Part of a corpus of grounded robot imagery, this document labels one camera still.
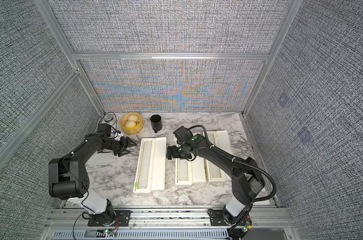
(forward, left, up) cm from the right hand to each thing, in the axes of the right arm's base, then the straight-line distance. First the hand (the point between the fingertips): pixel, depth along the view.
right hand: (172, 153), depth 82 cm
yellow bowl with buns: (+29, +30, -9) cm, 42 cm away
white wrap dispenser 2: (-8, -9, -6) cm, 14 cm away
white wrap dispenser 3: (-9, +12, -7) cm, 16 cm away
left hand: (+7, +22, -3) cm, 23 cm away
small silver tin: (+33, +47, -9) cm, 58 cm away
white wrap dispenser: (-9, -22, -7) cm, 25 cm away
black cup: (+27, +12, -8) cm, 31 cm away
